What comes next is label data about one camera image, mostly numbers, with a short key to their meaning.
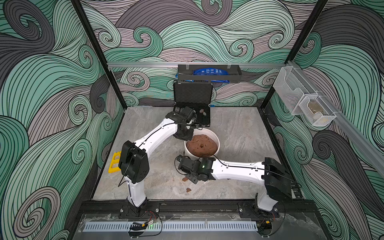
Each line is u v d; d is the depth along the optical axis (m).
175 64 0.97
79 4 0.71
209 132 0.86
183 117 0.61
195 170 0.59
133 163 0.46
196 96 1.14
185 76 0.92
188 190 0.80
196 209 0.74
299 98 0.73
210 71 0.92
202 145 0.86
